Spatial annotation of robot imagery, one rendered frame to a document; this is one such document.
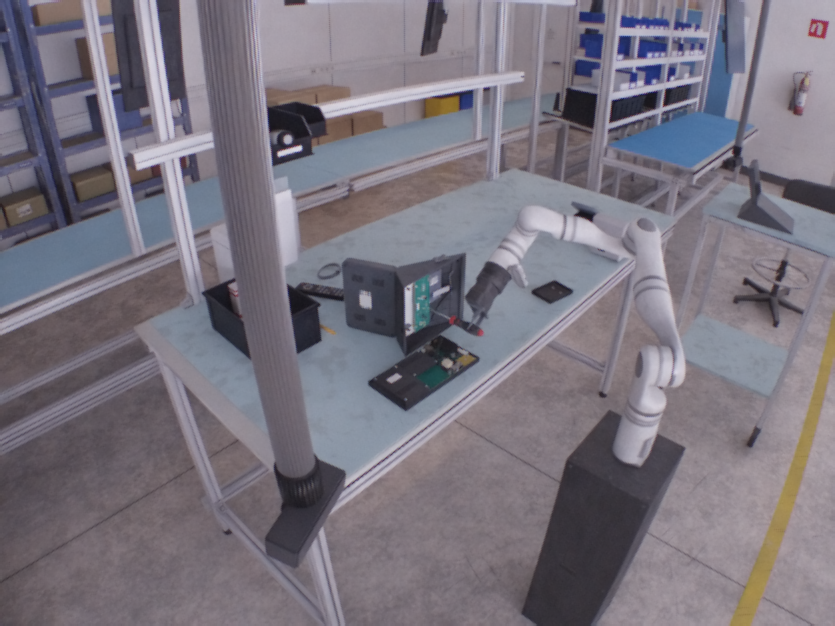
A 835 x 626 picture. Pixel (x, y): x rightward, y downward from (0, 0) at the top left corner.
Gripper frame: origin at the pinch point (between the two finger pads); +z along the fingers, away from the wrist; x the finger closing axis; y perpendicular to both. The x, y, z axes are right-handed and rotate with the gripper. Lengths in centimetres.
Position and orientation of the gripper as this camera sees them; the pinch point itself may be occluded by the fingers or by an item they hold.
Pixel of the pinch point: (469, 331)
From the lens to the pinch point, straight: 135.6
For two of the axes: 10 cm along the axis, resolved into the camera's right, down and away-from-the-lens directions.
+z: -5.5, 8.0, -2.2
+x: -3.7, -4.7, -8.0
